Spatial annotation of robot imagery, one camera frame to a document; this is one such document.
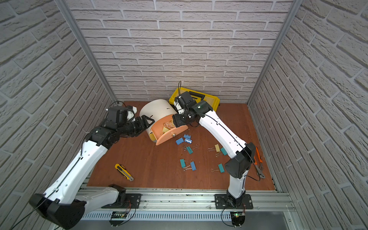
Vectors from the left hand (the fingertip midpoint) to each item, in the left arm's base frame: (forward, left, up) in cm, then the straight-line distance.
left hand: (153, 120), depth 71 cm
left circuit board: (-37, +19, -33) cm, 53 cm away
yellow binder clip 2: (-2, -37, -28) cm, 46 cm away
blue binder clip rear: (+9, -18, -29) cm, 35 cm away
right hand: (+4, -14, -4) cm, 15 cm away
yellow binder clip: (+2, -4, -11) cm, 12 cm away
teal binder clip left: (-11, -15, -29) cm, 34 cm away
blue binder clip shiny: (+4, -19, -28) cm, 34 cm away
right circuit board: (-39, -43, -30) cm, 65 cm away
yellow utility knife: (-15, +21, -29) cm, 39 cm away
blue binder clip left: (+4, -13, -28) cm, 31 cm away
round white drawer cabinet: (+15, +1, -8) cm, 17 cm away
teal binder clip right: (-2, -42, -30) cm, 52 cm away
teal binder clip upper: (-2, -19, -29) cm, 35 cm away
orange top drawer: (-5, -4, -8) cm, 10 cm away
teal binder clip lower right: (-14, -37, -29) cm, 49 cm away
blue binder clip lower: (-13, -21, -29) cm, 38 cm away
